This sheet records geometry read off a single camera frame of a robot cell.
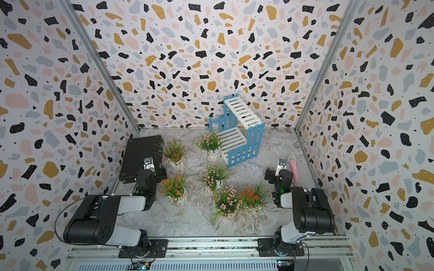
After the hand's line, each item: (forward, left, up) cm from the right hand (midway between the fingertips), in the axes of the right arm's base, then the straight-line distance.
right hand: (279, 168), depth 94 cm
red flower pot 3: (-22, +17, +10) cm, 29 cm away
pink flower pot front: (-23, +29, +8) cm, 38 cm away
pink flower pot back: (+8, +38, +11) cm, 40 cm away
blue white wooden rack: (+35, +21, -5) cm, 41 cm away
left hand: (-3, +68, +4) cm, 68 cm away
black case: (+10, +87, 0) cm, 87 cm away
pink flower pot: (-12, +36, +9) cm, 39 cm away
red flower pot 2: (-17, +53, +9) cm, 56 cm away
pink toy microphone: (+8, -10, -2) cm, 13 cm away
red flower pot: (+3, +58, +10) cm, 58 cm away
